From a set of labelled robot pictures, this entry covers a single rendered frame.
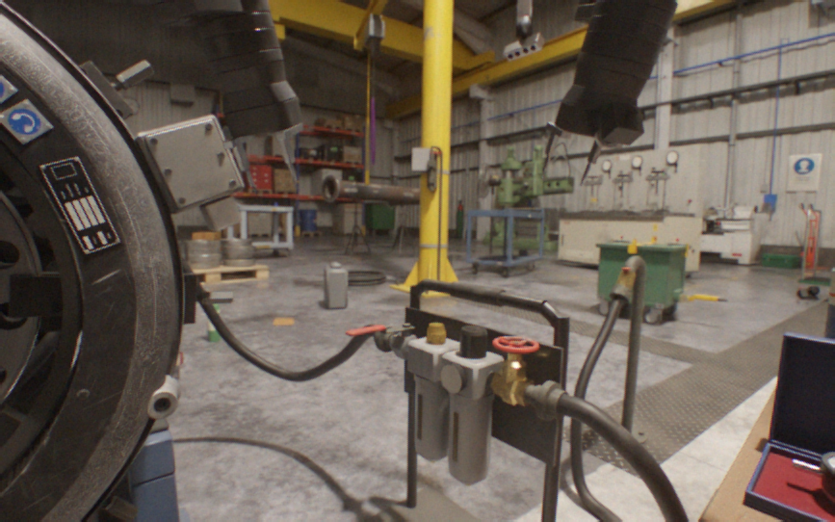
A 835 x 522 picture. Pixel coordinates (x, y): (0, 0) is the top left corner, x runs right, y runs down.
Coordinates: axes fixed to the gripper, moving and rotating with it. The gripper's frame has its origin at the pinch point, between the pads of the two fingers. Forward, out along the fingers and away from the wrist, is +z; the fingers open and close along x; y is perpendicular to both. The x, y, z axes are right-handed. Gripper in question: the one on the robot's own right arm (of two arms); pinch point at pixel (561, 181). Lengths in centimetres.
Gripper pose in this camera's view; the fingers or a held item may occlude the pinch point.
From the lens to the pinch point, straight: 53.8
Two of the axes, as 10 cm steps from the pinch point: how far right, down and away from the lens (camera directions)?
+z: -1.8, 8.6, 4.7
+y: 0.8, 4.9, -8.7
